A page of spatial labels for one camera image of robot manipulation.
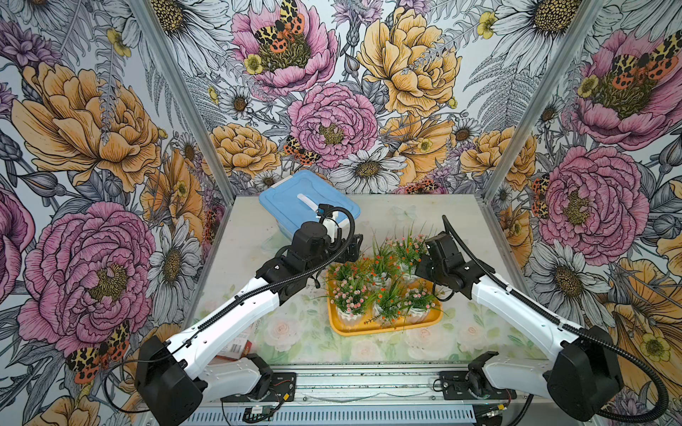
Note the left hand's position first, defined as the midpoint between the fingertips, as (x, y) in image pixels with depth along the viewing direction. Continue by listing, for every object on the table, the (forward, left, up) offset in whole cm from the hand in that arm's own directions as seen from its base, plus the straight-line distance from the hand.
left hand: (346, 242), depth 75 cm
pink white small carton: (-21, +32, -22) cm, 44 cm away
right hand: (-2, -23, -13) cm, 27 cm away
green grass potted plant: (+3, -19, -8) cm, 20 cm away
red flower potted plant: (-4, -1, -9) cm, 10 cm away
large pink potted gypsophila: (-9, 0, -11) cm, 14 cm away
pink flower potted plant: (-13, -20, -11) cm, 26 cm away
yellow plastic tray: (-16, -7, -17) cm, 24 cm away
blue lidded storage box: (+26, +18, -8) cm, 32 cm away
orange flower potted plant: (-13, -11, -11) cm, 21 cm away
